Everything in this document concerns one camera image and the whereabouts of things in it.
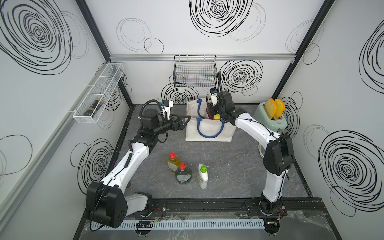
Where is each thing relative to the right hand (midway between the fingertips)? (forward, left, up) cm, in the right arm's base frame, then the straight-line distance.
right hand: (212, 102), depth 88 cm
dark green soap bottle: (-39, +15, -12) cm, 43 cm away
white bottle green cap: (-40, +6, -10) cm, 42 cm away
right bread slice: (0, -42, -4) cm, 42 cm away
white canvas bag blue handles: (-13, +8, -9) cm, 17 cm away
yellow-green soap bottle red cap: (-34, +20, -9) cm, 41 cm away
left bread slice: (+1, -37, -5) cm, 37 cm away
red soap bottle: (-5, +1, -8) cm, 9 cm away
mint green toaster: (-8, -40, -10) cm, 42 cm away
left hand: (-17, +14, +6) cm, 23 cm away
